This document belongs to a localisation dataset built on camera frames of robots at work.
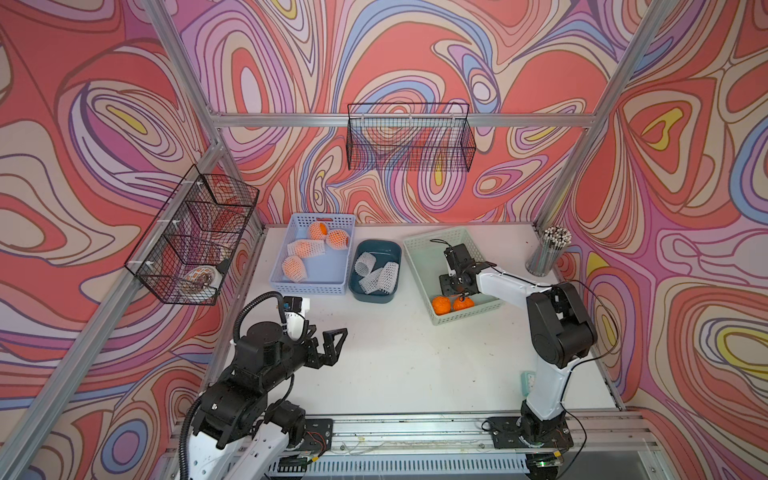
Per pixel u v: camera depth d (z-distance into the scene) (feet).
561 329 1.65
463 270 2.52
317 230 3.64
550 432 2.22
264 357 1.51
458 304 3.04
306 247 3.49
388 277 3.08
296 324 1.88
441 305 2.98
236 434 1.40
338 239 3.52
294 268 3.29
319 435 2.37
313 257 3.54
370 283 3.24
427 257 3.40
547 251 3.13
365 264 3.28
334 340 1.90
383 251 3.52
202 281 2.30
